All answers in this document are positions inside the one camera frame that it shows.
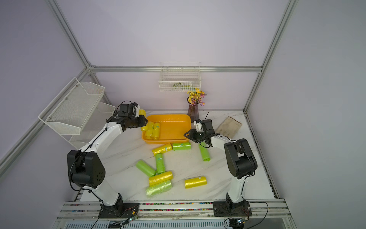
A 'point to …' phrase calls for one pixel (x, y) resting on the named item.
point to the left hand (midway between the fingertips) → (145, 122)
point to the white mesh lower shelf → (103, 112)
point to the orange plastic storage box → (173, 127)
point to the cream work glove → (229, 127)
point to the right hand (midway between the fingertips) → (186, 137)
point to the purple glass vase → (193, 110)
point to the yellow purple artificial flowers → (196, 97)
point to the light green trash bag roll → (158, 188)
